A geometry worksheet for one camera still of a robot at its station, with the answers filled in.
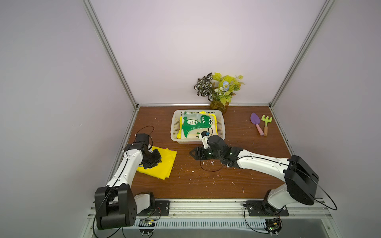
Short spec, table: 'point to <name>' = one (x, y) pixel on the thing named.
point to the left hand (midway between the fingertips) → (162, 159)
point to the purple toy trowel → (255, 119)
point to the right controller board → (273, 225)
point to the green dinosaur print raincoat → (193, 124)
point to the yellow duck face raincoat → (179, 133)
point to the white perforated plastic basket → (174, 124)
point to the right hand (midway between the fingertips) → (192, 150)
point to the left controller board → (146, 226)
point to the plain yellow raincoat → (163, 169)
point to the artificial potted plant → (219, 89)
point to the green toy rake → (266, 120)
